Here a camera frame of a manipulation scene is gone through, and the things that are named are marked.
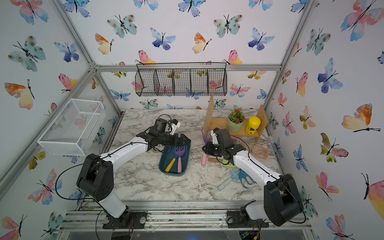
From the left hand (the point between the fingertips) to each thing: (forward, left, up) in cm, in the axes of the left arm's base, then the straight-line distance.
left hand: (187, 140), depth 85 cm
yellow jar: (+10, -40, +1) cm, 41 cm away
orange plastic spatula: (+1, -46, -16) cm, 49 cm away
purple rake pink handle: (0, +6, -15) cm, 16 cm away
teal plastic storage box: (-2, +14, -15) cm, 20 cm away
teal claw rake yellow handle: (-14, -32, -16) cm, 38 cm away
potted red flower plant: (+12, -29, +3) cm, 32 cm away
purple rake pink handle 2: (+1, -11, -1) cm, 11 cm away
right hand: (-4, -9, -2) cm, 10 cm away
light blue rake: (-14, -27, -16) cm, 35 cm away
